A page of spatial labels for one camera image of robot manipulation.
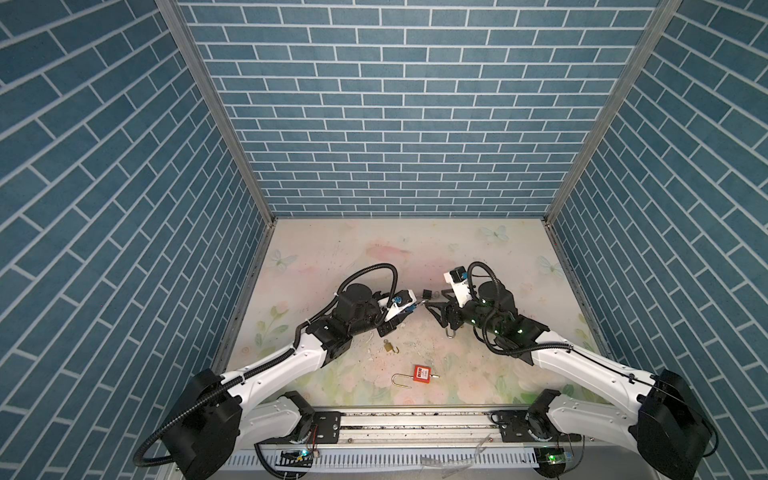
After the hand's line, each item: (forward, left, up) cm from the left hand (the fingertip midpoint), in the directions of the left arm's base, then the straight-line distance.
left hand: (407, 304), depth 78 cm
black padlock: (+12, -8, -16) cm, 22 cm away
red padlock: (-14, -4, -14) cm, 20 cm away
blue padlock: (-6, +3, +13) cm, 14 cm away
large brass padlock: (-1, -14, -17) cm, 22 cm away
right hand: (+2, -7, +1) cm, 7 cm away
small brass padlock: (-5, +5, -16) cm, 18 cm away
